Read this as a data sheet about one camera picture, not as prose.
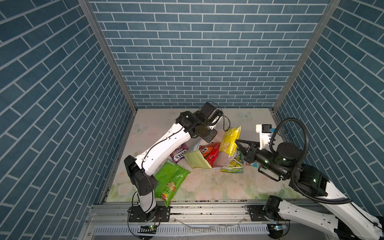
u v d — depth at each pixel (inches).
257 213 29.0
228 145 23.9
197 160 28.6
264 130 20.1
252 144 20.6
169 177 32.6
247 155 19.8
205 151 32.5
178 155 36.6
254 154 19.6
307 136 33.9
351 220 15.6
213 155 29.8
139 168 16.7
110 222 28.5
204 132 25.7
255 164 20.7
